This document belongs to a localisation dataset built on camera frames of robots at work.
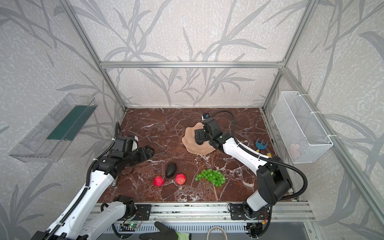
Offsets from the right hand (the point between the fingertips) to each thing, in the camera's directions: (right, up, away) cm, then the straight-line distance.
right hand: (204, 125), depth 87 cm
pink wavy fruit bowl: (-10, -10, +13) cm, 19 cm away
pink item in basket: (+45, -12, -14) cm, 49 cm away
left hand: (-28, -12, -9) cm, 32 cm away
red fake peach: (-13, -29, -7) cm, 32 cm away
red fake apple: (-25, -30, -7) cm, 40 cm away
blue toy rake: (+37, -14, +9) cm, 41 cm away
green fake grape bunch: (+5, -27, -7) cm, 29 cm away
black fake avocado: (-19, -25, -3) cm, 32 cm away
